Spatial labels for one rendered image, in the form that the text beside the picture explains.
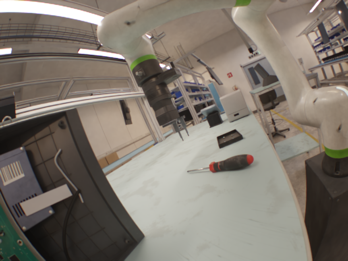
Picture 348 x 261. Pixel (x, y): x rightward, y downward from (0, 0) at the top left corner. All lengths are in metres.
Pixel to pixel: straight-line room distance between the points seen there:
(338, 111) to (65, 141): 0.55
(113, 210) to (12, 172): 0.13
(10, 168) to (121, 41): 0.33
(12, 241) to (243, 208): 0.27
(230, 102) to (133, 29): 0.60
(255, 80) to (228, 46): 1.92
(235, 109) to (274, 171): 0.57
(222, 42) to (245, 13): 6.39
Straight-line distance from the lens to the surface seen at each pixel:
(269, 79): 1.44
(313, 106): 0.49
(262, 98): 2.84
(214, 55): 6.78
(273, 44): 0.55
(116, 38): 0.37
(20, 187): 0.19
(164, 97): 0.41
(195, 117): 2.69
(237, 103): 0.78
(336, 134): 0.47
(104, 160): 3.77
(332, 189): 0.50
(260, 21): 0.56
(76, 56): 1.25
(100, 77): 2.24
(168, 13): 0.37
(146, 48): 0.47
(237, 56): 6.69
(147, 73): 0.42
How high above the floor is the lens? 1.14
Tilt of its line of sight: 4 degrees down
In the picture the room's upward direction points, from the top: 25 degrees counter-clockwise
